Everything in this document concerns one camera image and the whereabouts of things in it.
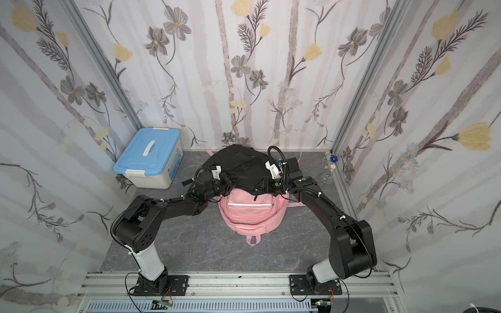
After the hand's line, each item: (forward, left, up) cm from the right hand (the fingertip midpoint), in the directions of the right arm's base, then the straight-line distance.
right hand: (261, 184), depth 80 cm
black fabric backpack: (+16, +8, -10) cm, 21 cm away
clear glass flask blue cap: (+17, -38, -18) cm, 45 cm away
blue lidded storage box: (+15, +54, -5) cm, 56 cm away
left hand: (+6, +8, -4) cm, 11 cm away
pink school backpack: (-8, +3, -16) cm, 18 cm away
